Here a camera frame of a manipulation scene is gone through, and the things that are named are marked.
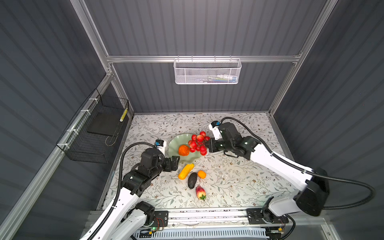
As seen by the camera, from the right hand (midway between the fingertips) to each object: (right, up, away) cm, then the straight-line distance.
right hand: (206, 145), depth 76 cm
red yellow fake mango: (-3, -26, +1) cm, 26 cm away
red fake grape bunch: (-4, 0, +4) cm, 6 cm away
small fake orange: (-2, -18, +8) cm, 20 cm away
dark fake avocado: (-8, -21, +7) cm, 23 cm away
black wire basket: (-57, +5, -4) cm, 57 cm away
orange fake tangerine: (-13, -5, +15) cm, 21 cm away
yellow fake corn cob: (-12, -16, +10) cm, 22 cm away
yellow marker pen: (-46, +16, +5) cm, 49 cm away
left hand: (-18, -6, -2) cm, 19 cm away
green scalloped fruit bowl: (-16, 0, +23) cm, 28 cm away
